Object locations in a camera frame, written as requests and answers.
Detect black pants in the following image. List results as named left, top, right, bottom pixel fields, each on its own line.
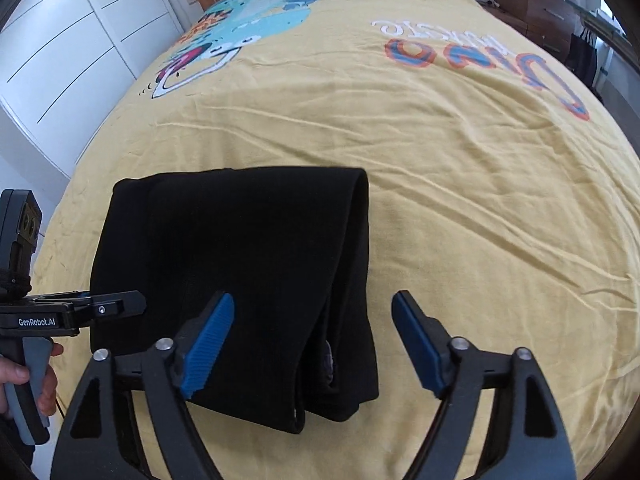
left=90, top=167, right=378, bottom=434

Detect person's left hand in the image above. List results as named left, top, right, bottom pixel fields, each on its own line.
left=0, top=341, right=65, bottom=418

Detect yellow printed bed cover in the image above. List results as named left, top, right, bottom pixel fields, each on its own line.
left=34, top=0, right=639, bottom=479

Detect white wardrobe with drawers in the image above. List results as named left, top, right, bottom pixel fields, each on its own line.
left=1, top=0, right=182, bottom=176

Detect black bag by dresser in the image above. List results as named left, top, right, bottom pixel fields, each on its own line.
left=565, top=27, right=598, bottom=89

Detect brown wooden dresser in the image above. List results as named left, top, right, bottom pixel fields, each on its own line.
left=484, top=0, right=578, bottom=63

